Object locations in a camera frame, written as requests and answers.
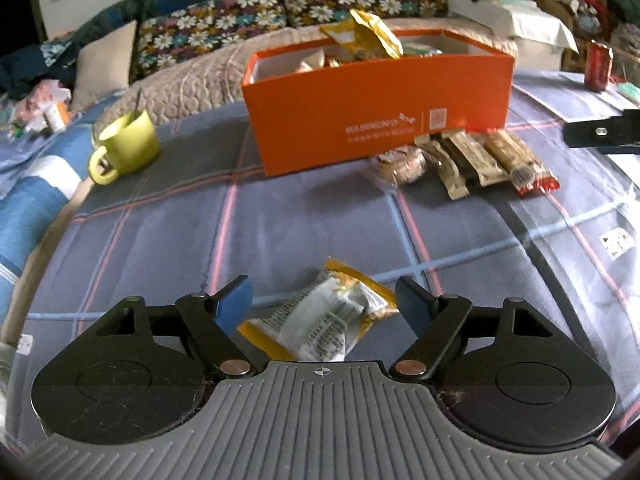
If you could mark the red-ended wrapped snack bar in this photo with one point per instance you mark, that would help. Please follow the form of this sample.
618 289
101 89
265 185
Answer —
526 171

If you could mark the beige wrapped snack bar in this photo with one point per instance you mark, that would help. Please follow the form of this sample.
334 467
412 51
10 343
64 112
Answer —
463 164

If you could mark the sofa with quilted cover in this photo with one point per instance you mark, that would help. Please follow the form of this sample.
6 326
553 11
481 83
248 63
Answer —
214 80

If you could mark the orange white bottle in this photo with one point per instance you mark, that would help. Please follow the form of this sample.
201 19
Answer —
57 117

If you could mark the green ceramic mug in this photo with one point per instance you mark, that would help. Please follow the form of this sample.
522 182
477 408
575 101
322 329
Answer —
126 146

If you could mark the red soda can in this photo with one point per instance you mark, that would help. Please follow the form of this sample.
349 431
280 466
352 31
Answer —
598 68

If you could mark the yellow snack bag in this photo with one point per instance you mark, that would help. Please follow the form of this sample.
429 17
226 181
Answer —
364 36

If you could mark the blue striped blanket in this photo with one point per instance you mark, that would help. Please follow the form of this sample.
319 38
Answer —
35 186

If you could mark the silver orange-edged snack packet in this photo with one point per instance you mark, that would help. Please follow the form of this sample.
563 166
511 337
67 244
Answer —
324 321

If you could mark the round cake in clear wrapper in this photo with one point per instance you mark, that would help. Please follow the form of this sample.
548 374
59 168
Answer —
400 166

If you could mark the pink plastic bag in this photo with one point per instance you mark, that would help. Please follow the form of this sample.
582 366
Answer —
29 112

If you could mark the white box beside sofa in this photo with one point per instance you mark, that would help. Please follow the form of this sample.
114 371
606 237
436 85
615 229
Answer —
541 38

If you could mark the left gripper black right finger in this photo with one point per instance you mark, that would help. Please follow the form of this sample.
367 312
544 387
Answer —
436 321

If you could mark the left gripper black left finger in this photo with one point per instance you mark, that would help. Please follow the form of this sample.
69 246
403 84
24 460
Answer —
211 320

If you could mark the beige pillow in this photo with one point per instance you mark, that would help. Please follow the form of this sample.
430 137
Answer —
103 67

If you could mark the blue plaid tablecloth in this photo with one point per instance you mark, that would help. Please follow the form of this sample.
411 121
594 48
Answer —
205 212

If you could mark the orange cardboard box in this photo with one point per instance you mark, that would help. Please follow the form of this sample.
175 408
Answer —
364 108

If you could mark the left floral cushion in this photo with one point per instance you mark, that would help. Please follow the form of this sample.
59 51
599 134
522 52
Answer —
201 28

